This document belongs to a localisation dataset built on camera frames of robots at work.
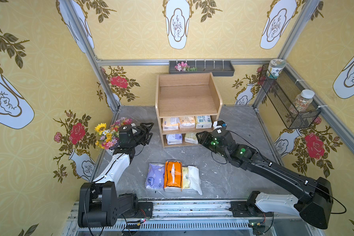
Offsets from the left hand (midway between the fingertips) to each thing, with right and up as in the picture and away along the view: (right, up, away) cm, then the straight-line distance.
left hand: (149, 126), depth 85 cm
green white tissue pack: (+31, +3, -1) cm, 31 cm away
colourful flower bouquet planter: (-22, -4, -1) cm, 23 cm away
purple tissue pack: (+4, -27, -4) cm, 28 cm away
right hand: (+28, -3, -8) cm, 29 cm away
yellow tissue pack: (+23, -27, -7) cm, 37 cm away
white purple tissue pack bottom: (+14, -8, +8) cm, 18 cm away
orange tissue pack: (+14, -25, -6) cm, 30 cm away
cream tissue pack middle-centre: (+22, +3, -1) cm, 22 cm away
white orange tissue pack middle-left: (+12, +2, -2) cm, 13 cm away
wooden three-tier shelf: (+21, +12, -6) cm, 25 cm away
